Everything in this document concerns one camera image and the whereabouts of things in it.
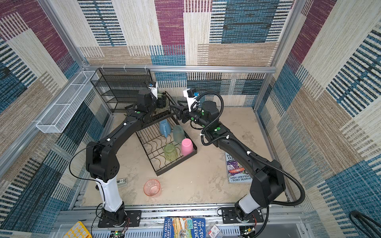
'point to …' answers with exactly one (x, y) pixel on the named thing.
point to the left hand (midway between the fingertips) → (161, 94)
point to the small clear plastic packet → (213, 231)
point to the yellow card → (78, 230)
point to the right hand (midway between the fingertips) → (177, 105)
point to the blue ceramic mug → (164, 127)
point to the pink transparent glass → (152, 188)
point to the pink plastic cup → (187, 147)
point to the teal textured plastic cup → (178, 134)
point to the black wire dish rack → (164, 138)
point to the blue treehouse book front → (184, 227)
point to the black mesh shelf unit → (119, 87)
